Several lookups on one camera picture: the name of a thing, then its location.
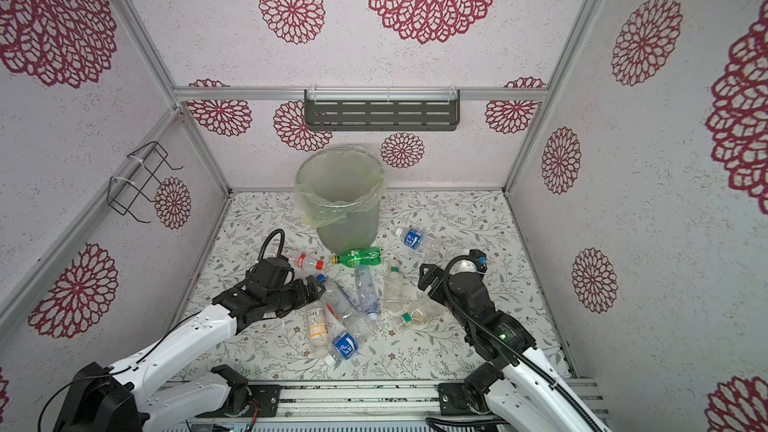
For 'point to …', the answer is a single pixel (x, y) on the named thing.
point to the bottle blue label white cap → (359, 330)
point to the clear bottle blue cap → (340, 303)
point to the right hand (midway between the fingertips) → (430, 271)
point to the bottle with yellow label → (317, 324)
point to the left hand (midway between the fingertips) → (315, 295)
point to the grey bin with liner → (338, 190)
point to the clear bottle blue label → (417, 239)
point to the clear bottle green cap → (427, 315)
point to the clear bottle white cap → (393, 287)
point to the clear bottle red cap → (305, 261)
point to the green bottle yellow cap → (370, 256)
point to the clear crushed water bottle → (367, 292)
